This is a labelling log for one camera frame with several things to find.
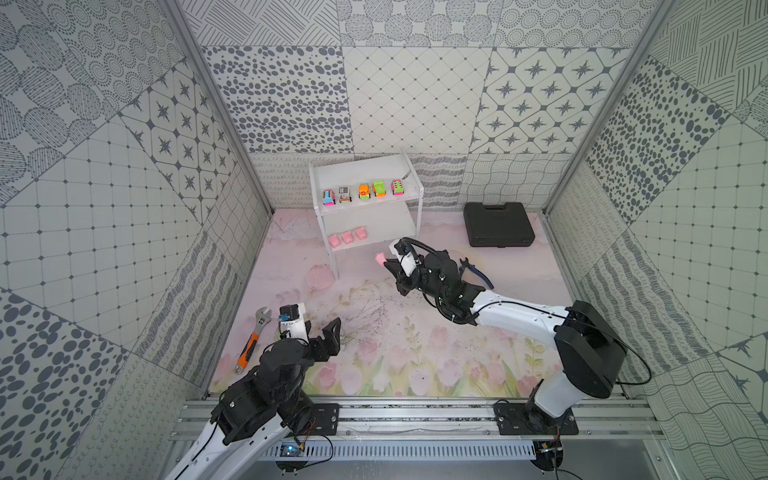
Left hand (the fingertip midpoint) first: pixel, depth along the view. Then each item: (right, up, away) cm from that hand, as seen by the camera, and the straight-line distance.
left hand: (332, 324), depth 71 cm
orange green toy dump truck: (+11, +34, +6) cm, 36 cm away
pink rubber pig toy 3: (+5, +22, +19) cm, 30 cm away
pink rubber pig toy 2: (+1, +21, +19) cm, 29 cm away
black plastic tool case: (+54, +25, +41) cm, 72 cm away
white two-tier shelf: (+11, +28, +34) cm, 45 cm away
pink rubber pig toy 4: (+12, +15, +9) cm, 21 cm away
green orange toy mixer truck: (+7, +33, +5) cm, 34 cm away
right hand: (+13, +14, +11) cm, 22 cm away
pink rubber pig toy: (-3, +20, +17) cm, 26 cm away
